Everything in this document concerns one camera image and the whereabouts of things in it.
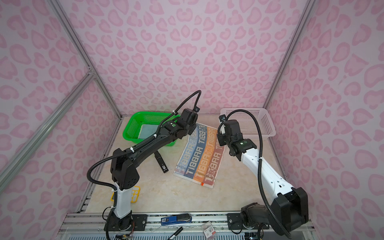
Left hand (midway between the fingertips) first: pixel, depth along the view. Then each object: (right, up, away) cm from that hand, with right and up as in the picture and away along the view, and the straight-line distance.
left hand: (192, 120), depth 86 cm
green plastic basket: (-42, +2, +24) cm, 49 cm away
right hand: (+17, -5, -5) cm, 19 cm away
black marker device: (-20, -26, +9) cm, 34 cm away
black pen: (-7, -53, -16) cm, 56 cm away
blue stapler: (-4, -47, -15) cm, 50 cm away
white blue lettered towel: (+6, -23, +11) cm, 26 cm away
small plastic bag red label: (+9, -52, -16) cm, 55 cm away
